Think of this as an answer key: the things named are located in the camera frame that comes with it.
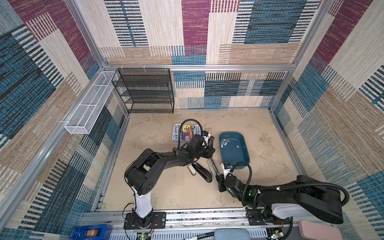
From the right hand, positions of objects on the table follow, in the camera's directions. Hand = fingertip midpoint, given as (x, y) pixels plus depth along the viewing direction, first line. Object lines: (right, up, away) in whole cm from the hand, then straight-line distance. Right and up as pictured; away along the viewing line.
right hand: (218, 178), depth 86 cm
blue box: (-56, -17, -20) cm, 61 cm away
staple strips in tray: (+7, +18, +16) cm, 25 cm away
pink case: (+39, -17, -18) cm, 46 cm away
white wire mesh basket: (-66, +33, -15) cm, 75 cm away
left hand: (-2, +16, +4) cm, 17 cm away
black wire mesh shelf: (-48, +56, +23) cm, 77 cm away
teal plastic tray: (+11, +15, +9) cm, 21 cm away
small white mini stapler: (-15, +5, +1) cm, 15 cm away
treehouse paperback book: (-18, +26, +19) cm, 37 cm away
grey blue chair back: (+3, -18, -19) cm, 26 cm away
